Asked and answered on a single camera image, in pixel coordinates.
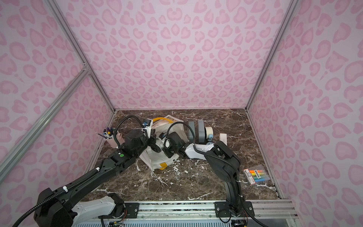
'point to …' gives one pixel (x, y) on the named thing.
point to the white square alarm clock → (223, 137)
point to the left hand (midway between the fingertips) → (155, 129)
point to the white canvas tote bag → (156, 158)
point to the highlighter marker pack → (256, 174)
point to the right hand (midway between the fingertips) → (165, 148)
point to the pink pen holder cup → (110, 139)
